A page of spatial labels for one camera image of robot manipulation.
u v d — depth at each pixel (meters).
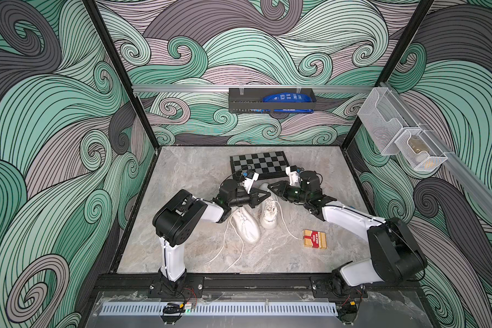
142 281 0.75
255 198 0.78
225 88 0.95
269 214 0.85
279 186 0.80
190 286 0.73
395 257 0.43
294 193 0.74
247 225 0.86
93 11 0.71
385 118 0.78
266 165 1.07
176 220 0.52
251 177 0.80
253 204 0.78
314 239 0.83
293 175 0.80
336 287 0.65
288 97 0.92
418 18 0.73
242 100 0.94
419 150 0.65
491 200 0.51
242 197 0.79
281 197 0.76
